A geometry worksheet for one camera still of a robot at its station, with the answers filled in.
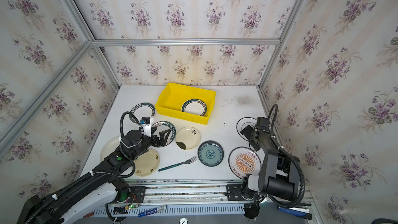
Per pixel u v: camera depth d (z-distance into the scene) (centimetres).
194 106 108
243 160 84
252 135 80
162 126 97
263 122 73
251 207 71
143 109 104
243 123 98
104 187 60
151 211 68
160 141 70
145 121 66
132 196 72
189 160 84
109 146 90
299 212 67
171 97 113
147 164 83
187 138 92
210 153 86
